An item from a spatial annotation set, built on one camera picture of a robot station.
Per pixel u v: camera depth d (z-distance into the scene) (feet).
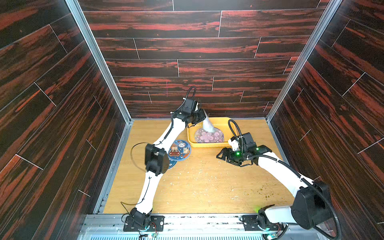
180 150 3.33
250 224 2.40
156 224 2.41
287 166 1.62
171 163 3.14
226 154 2.42
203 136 3.52
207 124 3.02
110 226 2.41
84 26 2.36
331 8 2.18
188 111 2.42
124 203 2.12
